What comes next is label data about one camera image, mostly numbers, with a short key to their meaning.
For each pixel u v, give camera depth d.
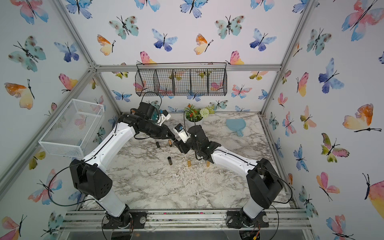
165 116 0.74
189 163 0.90
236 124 1.14
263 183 0.44
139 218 0.74
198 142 0.63
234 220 0.74
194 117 0.99
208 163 0.90
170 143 0.99
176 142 0.79
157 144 0.99
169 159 0.89
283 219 0.76
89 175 0.43
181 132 0.70
